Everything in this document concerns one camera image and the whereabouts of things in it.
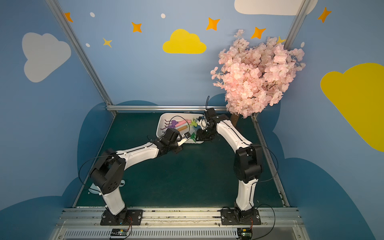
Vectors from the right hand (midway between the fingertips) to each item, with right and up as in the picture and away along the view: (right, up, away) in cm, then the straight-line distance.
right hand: (201, 137), depth 91 cm
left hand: (-13, -1, +3) cm, 14 cm away
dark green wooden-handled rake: (-5, 0, +2) cm, 5 cm away
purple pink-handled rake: (-21, +9, +24) cm, 33 cm away
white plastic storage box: (-12, +5, +20) cm, 24 cm away
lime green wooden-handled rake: (-4, +10, +27) cm, 29 cm away
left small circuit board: (-41, -45, -19) cm, 64 cm away
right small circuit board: (+21, -47, -18) cm, 54 cm away
